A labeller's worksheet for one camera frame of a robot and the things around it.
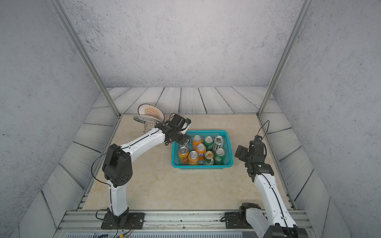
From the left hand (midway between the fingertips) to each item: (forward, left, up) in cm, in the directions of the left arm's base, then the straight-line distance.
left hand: (188, 138), depth 91 cm
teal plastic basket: (-13, -23, -5) cm, 27 cm away
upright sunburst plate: (+24, +27, +2) cm, 36 cm away
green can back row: (-3, -13, -2) cm, 13 cm away
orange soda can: (-10, +2, -2) cm, 10 cm away
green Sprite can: (-12, -18, -2) cm, 21 cm away
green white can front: (-13, -12, -1) cm, 17 cm away
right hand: (-11, -33, +3) cm, 35 cm away
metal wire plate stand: (+19, +31, -8) cm, 38 cm away
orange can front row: (-12, -3, -2) cm, 13 cm away
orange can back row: (0, -5, 0) cm, 5 cm away
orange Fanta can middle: (-6, -8, -2) cm, 10 cm away
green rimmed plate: (+13, +26, +4) cm, 29 cm away
